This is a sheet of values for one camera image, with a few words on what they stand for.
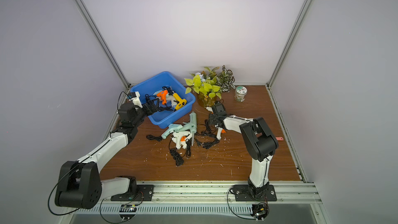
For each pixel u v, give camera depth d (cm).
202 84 91
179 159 83
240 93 105
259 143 49
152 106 76
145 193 73
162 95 107
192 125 92
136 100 74
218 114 78
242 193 73
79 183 41
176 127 92
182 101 106
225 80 93
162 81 111
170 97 108
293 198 73
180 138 88
